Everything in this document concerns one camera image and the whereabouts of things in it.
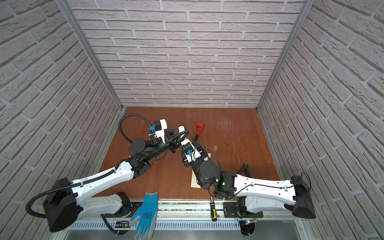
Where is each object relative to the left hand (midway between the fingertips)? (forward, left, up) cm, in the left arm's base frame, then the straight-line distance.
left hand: (187, 130), depth 60 cm
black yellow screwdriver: (-25, -12, -35) cm, 44 cm away
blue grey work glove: (-27, +22, -36) cm, 50 cm away
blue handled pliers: (-3, -34, -35) cm, 49 cm away
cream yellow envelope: (-10, -3, -38) cm, 39 cm away
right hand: (-2, 0, -4) cm, 5 cm away
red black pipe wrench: (+29, -8, -36) cm, 47 cm away
